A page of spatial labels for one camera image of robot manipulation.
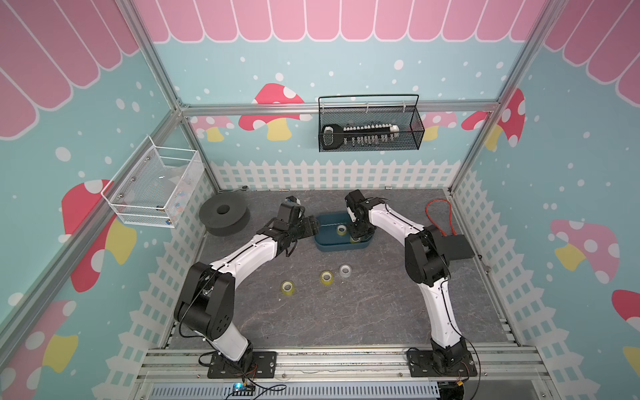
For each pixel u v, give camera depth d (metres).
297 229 0.77
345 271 0.94
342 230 1.04
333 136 0.90
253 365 0.73
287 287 0.89
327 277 0.92
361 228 0.90
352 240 1.01
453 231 1.06
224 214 1.05
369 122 0.92
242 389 0.73
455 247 1.06
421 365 0.74
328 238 1.01
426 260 0.59
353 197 0.84
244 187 1.24
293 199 0.83
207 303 0.45
